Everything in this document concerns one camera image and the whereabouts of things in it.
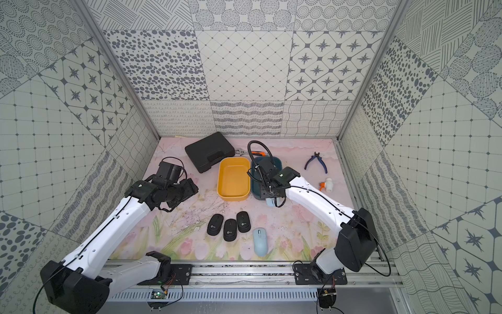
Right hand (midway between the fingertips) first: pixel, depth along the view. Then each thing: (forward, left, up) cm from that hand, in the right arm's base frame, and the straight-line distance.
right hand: (272, 192), depth 82 cm
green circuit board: (-35, +43, -15) cm, 57 cm away
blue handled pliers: (+30, -30, -13) cm, 44 cm away
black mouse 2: (-10, +25, -11) cm, 29 cm away
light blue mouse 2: (-16, +5, -12) cm, 21 cm away
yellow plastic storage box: (+14, +20, -13) cm, 28 cm away
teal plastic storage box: (+9, +7, -9) cm, 15 cm away
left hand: (-3, +30, +4) cm, 31 cm away
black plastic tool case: (+32, +36, -10) cm, 49 cm away
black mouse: (-11, +18, -12) cm, 24 cm away
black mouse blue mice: (-8, +12, -12) cm, 19 cm away
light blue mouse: (-5, +1, +1) cm, 5 cm away
